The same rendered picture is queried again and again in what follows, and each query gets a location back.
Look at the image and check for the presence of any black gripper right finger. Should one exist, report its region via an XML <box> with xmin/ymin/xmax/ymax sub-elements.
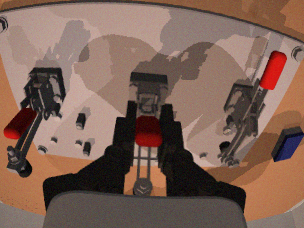
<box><xmin>157</xmin><ymin>104</ymin><xmax>246</xmax><ymax>213</ymax></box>

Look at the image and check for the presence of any white fixture plate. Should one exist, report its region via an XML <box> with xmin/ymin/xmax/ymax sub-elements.
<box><xmin>0</xmin><ymin>0</ymin><xmax>304</xmax><ymax>167</ymax></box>

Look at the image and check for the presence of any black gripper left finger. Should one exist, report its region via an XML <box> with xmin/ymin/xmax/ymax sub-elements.
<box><xmin>43</xmin><ymin>101</ymin><xmax>138</xmax><ymax>211</ymax></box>

